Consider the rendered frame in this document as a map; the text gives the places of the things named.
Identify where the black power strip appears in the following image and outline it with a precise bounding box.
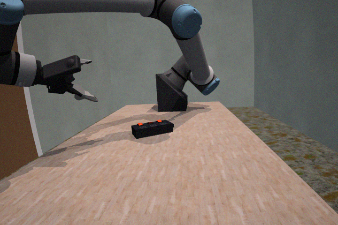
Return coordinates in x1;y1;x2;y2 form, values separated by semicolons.
131;120;174;139

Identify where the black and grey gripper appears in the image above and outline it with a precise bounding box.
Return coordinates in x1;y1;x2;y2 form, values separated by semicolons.
32;59;98;102

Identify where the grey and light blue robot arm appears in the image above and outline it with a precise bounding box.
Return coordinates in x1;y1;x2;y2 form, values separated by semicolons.
0;0;220;96

